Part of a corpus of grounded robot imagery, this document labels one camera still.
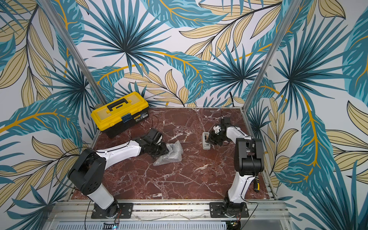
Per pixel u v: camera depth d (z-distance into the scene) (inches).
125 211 29.0
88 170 17.9
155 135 28.3
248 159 20.5
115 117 36.1
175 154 33.0
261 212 29.3
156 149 30.1
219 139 33.0
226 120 31.9
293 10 27.3
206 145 37.4
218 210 28.8
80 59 34.7
